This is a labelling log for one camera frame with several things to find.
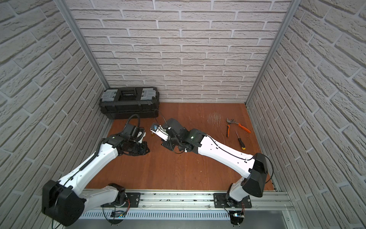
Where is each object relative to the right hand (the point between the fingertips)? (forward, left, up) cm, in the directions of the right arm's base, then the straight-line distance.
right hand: (166, 135), depth 72 cm
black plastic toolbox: (+33, +33, -7) cm, 47 cm away
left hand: (-1, +11, -11) cm, 16 cm away
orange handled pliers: (+24, -46, -23) cm, 57 cm away
